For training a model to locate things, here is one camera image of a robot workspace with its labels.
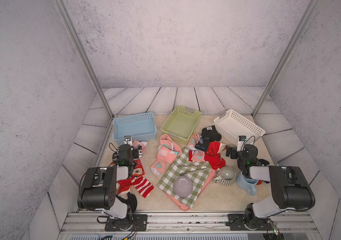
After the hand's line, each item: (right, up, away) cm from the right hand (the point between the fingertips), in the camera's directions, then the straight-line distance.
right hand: (236, 144), depth 94 cm
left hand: (-64, 0, +1) cm, 64 cm away
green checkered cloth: (-24, -15, -5) cm, 29 cm away
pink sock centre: (-42, -4, -1) cm, 42 cm away
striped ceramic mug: (-8, -17, -6) cm, 19 cm away
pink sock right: (-23, -7, 0) cm, 24 cm away
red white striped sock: (-57, -20, -9) cm, 62 cm away
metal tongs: (-21, -13, -3) cm, 25 cm away
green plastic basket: (-34, +13, +19) cm, 41 cm away
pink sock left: (-59, 0, +5) cm, 59 cm away
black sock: (-12, +7, +13) cm, 19 cm away
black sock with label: (-21, 0, +2) cm, 21 cm away
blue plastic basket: (-65, +11, +20) cm, 69 cm away
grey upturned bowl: (-34, -20, -15) cm, 42 cm away
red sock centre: (-14, -6, 0) cm, 16 cm away
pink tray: (-22, -23, -10) cm, 33 cm away
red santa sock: (-61, -15, -3) cm, 63 cm away
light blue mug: (-1, -18, -15) cm, 24 cm away
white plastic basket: (+4, +13, +17) cm, 22 cm away
